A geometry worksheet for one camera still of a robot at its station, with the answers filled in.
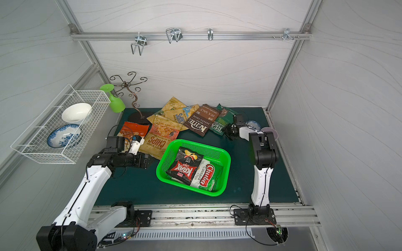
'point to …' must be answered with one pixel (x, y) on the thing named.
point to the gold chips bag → (173, 103)
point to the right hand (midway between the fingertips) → (223, 129)
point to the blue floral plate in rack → (64, 136)
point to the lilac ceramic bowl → (267, 129)
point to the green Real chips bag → (225, 118)
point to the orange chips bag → (163, 131)
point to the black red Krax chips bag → (183, 167)
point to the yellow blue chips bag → (177, 116)
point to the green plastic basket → (218, 156)
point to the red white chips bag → (129, 129)
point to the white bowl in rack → (76, 112)
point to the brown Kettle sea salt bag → (199, 121)
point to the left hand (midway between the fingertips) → (146, 158)
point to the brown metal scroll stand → (140, 117)
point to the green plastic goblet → (116, 104)
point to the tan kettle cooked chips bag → (158, 152)
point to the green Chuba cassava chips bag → (206, 174)
